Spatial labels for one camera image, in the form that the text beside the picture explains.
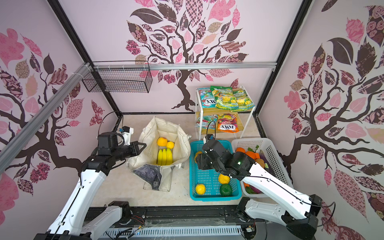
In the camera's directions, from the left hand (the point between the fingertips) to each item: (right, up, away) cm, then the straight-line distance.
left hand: (146, 147), depth 74 cm
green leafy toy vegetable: (+61, -4, +20) cm, 64 cm away
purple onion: (+58, -23, +2) cm, 63 cm away
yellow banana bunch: (+6, -9, +18) cm, 20 cm away
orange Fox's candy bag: (+45, +13, +15) cm, 50 cm away
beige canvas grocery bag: (+3, -7, -10) cm, 12 cm away
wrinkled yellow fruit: (+28, -6, +18) cm, 34 cm away
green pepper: (+41, -23, +3) cm, 47 cm away
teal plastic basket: (+34, -20, +12) cm, 41 cm away
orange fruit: (+9, -1, +21) cm, 23 cm away
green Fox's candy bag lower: (+33, +14, +16) cm, 39 cm away
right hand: (+28, -4, -5) cm, 28 cm away
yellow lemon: (+28, -23, +3) cm, 36 cm away
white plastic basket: (+69, -5, +20) cm, 73 cm away
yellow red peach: (+4, +1, +19) cm, 19 cm away
